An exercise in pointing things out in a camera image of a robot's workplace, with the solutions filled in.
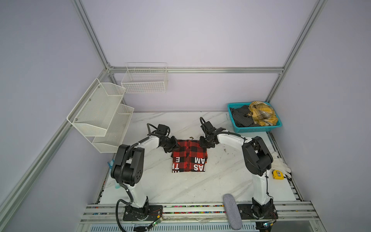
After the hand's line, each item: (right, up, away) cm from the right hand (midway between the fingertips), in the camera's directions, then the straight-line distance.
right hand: (199, 144), depth 97 cm
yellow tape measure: (+47, -17, -12) cm, 51 cm away
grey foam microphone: (+15, -31, -26) cm, 43 cm away
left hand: (-14, -1, -5) cm, 15 cm away
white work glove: (+51, -12, -6) cm, 53 cm away
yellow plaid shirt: (+47, +21, +7) cm, 52 cm away
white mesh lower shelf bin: (-49, +4, -23) cm, 54 cm away
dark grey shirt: (+31, +19, +7) cm, 37 cm away
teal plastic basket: (+29, +10, +4) cm, 31 cm away
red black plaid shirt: (-7, -7, -8) cm, 12 cm away
